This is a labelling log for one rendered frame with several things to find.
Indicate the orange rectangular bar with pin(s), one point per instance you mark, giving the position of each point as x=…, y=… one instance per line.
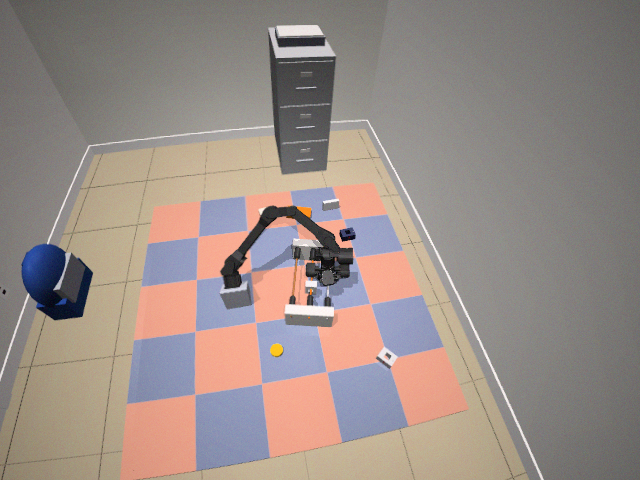
x=305, y=210

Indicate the yellow round disc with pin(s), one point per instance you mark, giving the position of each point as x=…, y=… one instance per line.
x=276, y=350

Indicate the grey flat panel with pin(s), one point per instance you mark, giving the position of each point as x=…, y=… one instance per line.
x=330, y=204

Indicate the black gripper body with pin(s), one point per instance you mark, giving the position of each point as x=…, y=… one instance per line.
x=342, y=269

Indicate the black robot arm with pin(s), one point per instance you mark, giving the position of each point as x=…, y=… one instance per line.
x=231, y=276

